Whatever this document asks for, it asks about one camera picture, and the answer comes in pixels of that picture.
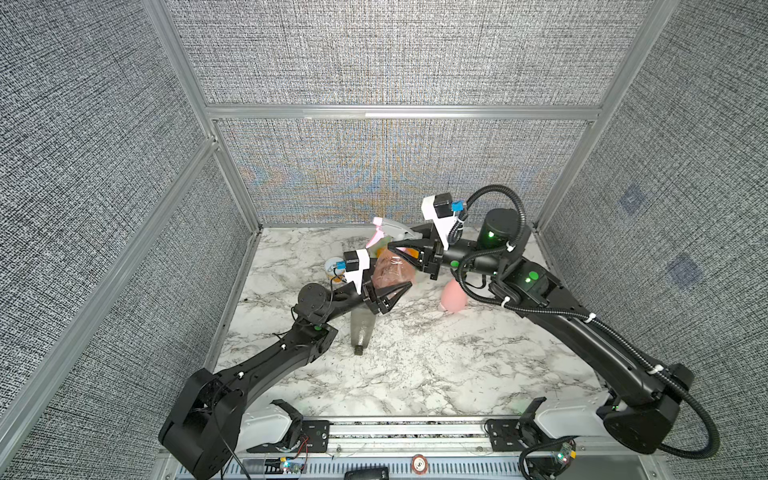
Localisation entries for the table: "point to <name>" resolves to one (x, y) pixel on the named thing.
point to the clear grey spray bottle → (362, 322)
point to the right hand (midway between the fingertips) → (392, 238)
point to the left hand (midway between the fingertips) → (410, 273)
